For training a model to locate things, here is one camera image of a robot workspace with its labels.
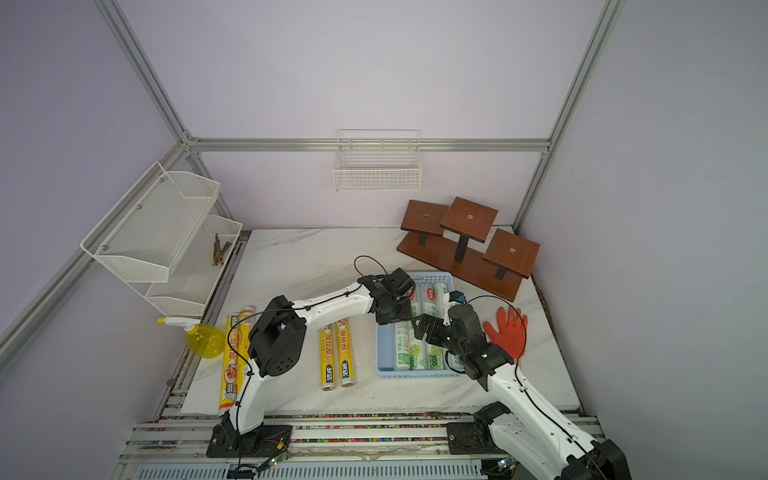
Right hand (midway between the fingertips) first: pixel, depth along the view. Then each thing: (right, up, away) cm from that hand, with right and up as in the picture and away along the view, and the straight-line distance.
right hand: (426, 327), depth 83 cm
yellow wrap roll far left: (-56, -2, +8) cm, 56 cm away
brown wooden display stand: (+14, +27, +17) cm, 35 cm away
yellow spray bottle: (-70, -6, +10) cm, 71 cm away
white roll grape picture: (-7, -6, +3) cm, 9 cm away
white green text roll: (+6, +9, +15) cm, 19 cm away
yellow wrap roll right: (-23, -9, +2) cm, 25 cm away
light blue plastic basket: (-12, -6, +8) cm, 15 cm away
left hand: (-6, +1, +8) cm, 10 cm away
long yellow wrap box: (-55, -10, +1) cm, 56 cm away
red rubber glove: (+28, -5, +10) cm, 30 cm away
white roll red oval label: (-3, -6, +3) cm, 7 cm away
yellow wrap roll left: (-28, -9, +1) cm, 30 cm away
